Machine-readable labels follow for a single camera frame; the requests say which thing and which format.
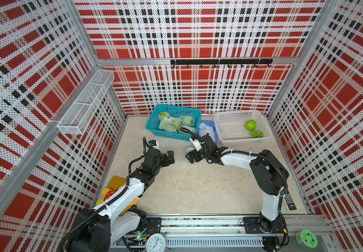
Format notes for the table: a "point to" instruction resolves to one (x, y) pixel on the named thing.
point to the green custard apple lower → (257, 134)
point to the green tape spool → (307, 238)
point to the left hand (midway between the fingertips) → (168, 153)
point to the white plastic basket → (230, 127)
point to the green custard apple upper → (251, 125)
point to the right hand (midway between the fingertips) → (194, 152)
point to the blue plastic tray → (209, 123)
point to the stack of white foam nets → (204, 129)
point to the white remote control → (289, 201)
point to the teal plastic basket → (152, 123)
